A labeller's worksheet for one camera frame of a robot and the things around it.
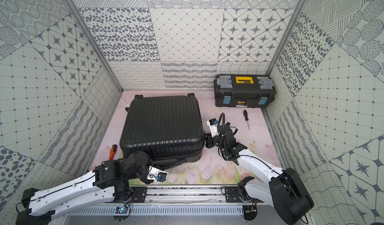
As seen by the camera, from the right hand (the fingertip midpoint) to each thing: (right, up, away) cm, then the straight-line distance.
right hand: (204, 135), depth 85 cm
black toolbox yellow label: (+28, +27, +14) cm, 41 cm away
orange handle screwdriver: (-55, -10, +2) cm, 55 cm away
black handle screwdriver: (+30, +12, +21) cm, 39 cm away
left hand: (-20, -12, -15) cm, 28 cm away
